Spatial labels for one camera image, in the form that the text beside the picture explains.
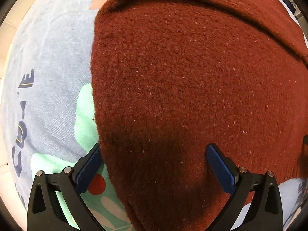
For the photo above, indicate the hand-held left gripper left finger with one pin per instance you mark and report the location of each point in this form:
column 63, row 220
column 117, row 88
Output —
column 89, row 169

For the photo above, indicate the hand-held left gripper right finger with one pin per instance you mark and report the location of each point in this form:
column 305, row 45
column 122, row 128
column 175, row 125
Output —
column 221, row 170

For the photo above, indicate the dark red knit sweater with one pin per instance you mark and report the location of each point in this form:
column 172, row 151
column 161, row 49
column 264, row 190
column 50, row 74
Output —
column 192, row 77

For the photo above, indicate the blue printed bed sheet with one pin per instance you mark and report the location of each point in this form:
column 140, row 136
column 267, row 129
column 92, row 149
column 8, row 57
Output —
column 53, row 81

